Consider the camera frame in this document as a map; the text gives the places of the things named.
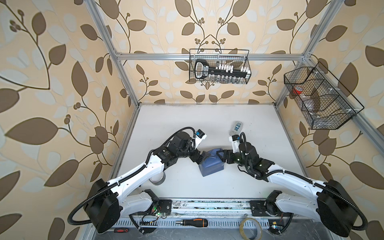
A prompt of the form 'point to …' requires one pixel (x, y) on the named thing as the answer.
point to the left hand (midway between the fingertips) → (205, 147)
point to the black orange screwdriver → (199, 222)
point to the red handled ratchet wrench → (119, 230)
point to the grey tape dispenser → (236, 128)
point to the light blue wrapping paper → (212, 164)
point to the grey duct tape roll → (158, 179)
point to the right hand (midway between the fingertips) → (221, 154)
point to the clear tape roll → (242, 231)
